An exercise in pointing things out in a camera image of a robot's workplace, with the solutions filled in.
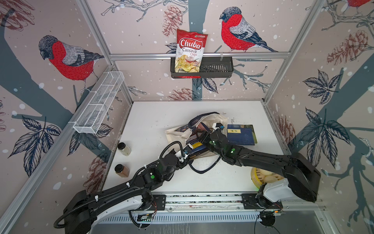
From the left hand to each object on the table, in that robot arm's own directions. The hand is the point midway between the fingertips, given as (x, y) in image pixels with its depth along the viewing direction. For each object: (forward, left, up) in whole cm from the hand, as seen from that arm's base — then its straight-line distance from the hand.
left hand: (188, 145), depth 76 cm
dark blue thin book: (+16, -37, -16) cm, 43 cm away
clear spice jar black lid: (+2, +39, -9) cm, 40 cm away
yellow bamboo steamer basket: (-12, -40, -14) cm, 44 cm away
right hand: (+7, -5, -1) cm, 9 cm away
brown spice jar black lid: (-10, +36, -9) cm, 38 cm away
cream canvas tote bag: (+4, +6, +3) cm, 7 cm away
